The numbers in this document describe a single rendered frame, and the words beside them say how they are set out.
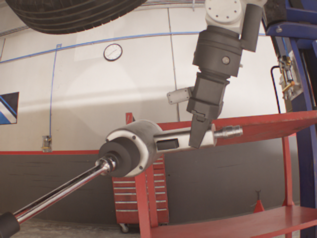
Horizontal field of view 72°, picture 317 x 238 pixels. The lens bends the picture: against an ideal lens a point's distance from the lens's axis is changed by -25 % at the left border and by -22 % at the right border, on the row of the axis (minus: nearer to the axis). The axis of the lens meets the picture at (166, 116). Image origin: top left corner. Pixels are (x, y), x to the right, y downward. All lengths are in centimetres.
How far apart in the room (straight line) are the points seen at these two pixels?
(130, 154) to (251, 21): 32
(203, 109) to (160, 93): 363
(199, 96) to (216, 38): 11
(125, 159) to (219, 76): 21
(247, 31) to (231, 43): 5
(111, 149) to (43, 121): 404
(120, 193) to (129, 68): 194
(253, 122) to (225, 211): 323
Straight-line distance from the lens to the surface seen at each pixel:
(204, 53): 47
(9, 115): 492
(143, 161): 49
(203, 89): 47
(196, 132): 49
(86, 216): 412
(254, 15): 50
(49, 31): 104
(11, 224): 27
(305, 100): 157
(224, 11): 46
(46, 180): 434
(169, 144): 50
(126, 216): 338
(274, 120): 85
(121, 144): 45
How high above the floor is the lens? 71
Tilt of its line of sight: 14 degrees up
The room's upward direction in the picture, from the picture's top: 4 degrees counter-clockwise
